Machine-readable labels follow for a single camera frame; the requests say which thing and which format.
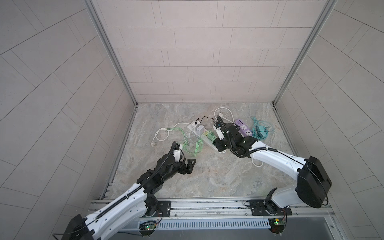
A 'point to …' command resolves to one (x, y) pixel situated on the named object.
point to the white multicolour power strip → (208, 141)
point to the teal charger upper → (260, 128)
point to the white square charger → (199, 130)
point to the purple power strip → (244, 130)
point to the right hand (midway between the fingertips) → (214, 141)
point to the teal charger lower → (262, 134)
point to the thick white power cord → (153, 144)
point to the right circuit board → (277, 225)
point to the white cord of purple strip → (224, 117)
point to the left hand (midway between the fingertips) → (193, 158)
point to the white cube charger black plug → (192, 126)
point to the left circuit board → (149, 225)
